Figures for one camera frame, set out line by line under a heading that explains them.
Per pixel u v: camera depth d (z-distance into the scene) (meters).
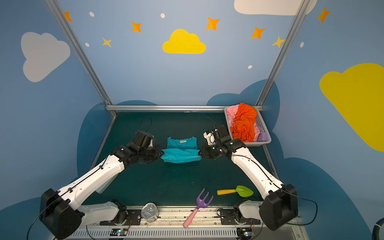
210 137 0.70
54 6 0.68
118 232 0.71
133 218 0.74
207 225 0.74
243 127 1.01
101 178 0.47
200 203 0.79
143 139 0.61
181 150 0.82
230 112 1.12
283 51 0.85
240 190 0.84
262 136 0.96
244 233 0.71
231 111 1.11
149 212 0.71
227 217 0.75
